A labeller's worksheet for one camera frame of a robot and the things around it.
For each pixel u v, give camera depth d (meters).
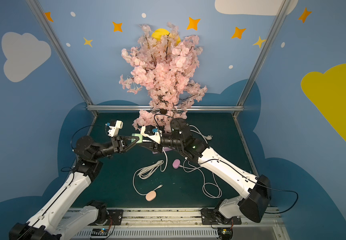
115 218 0.73
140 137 0.62
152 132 0.51
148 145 0.62
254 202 0.38
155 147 0.56
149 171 0.90
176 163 0.92
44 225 0.39
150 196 0.80
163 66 0.71
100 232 0.73
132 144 0.62
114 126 0.62
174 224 0.73
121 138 0.60
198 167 0.87
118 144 0.58
